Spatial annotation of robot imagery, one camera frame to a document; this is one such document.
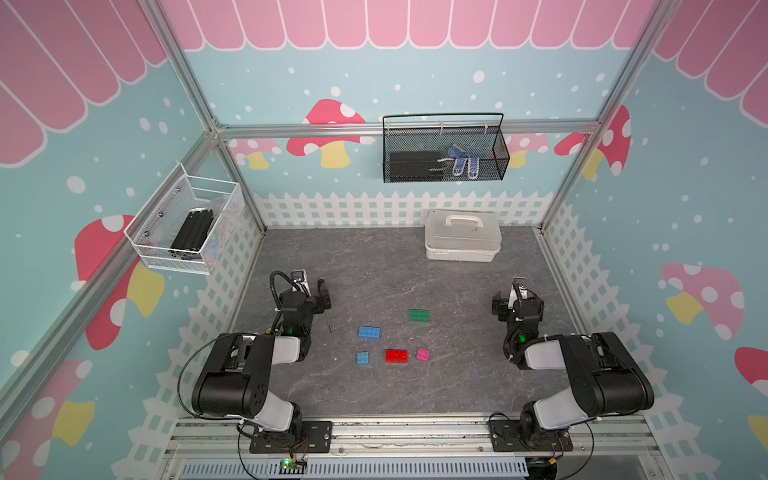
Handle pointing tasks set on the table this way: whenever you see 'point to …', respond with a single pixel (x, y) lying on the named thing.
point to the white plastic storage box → (462, 235)
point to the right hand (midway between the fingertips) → (516, 292)
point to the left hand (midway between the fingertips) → (311, 289)
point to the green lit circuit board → (288, 463)
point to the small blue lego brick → (362, 358)
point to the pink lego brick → (423, 354)
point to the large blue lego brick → (369, 333)
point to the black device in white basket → (193, 229)
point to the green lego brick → (416, 315)
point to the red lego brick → (396, 356)
